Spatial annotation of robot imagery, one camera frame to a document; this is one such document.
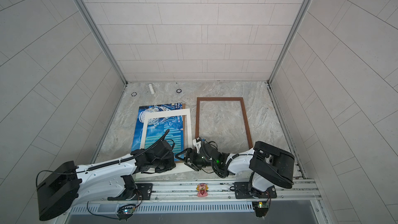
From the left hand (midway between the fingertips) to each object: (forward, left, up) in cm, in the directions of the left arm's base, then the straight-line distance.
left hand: (181, 167), depth 80 cm
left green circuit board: (-19, +21, +5) cm, 29 cm away
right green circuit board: (-17, -38, +1) cm, 41 cm away
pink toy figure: (-11, -11, +5) cm, 16 cm away
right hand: (-1, -1, +8) cm, 8 cm away
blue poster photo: (+23, +17, +1) cm, 29 cm away
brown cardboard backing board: (+37, +2, +1) cm, 37 cm away
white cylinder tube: (+52, +27, +2) cm, 59 cm away
